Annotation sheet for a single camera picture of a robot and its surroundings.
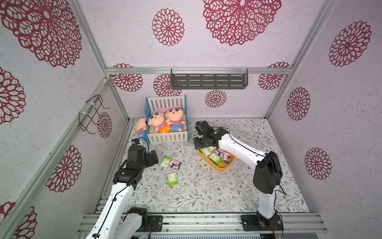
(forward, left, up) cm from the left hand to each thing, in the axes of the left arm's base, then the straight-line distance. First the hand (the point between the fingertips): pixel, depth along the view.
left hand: (148, 155), depth 80 cm
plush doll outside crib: (+29, +13, -10) cm, 33 cm away
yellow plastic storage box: (0, -42, -13) cm, 44 cm away
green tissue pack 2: (-8, -12, -14) cm, 20 cm away
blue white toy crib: (+20, 0, -11) cm, 22 cm away
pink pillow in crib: (+43, -3, -7) cm, 44 cm away
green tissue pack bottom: (+6, -39, -15) cm, 42 cm away
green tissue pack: (+4, -7, -15) cm, 17 cm away
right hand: (+12, -32, -4) cm, 34 cm away
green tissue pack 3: (+12, -34, -14) cm, 39 cm away
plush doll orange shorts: (+31, 0, -5) cm, 31 cm away
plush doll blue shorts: (+32, -12, -2) cm, 35 cm away
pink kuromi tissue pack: (+2, -13, -15) cm, 20 cm away
